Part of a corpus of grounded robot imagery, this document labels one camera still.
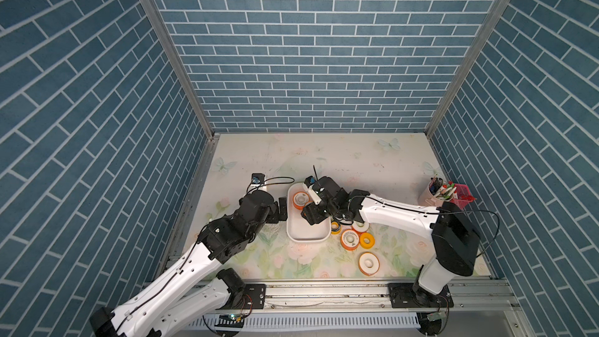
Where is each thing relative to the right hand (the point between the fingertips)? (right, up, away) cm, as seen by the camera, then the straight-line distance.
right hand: (310, 210), depth 83 cm
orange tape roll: (-4, +2, +12) cm, 13 cm away
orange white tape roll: (+15, -11, +2) cm, 19 cm away
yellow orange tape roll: (+21, -12, +3) cm, 25 cm away
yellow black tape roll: (+10, -8, +5) cm, 14 cm away
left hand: (-9, +6, -10) cm, 15 cm away
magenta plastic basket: (+60, +4, +6) cm, 60 cm away
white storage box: (-5, -8, +6) cm, 11 cm away
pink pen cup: (+47, +6, +3) cm, 48 cm away
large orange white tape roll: (+19, -7, +4) cm, 21 cm away
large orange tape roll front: (+21, -18, -3) cm, 28 cm away
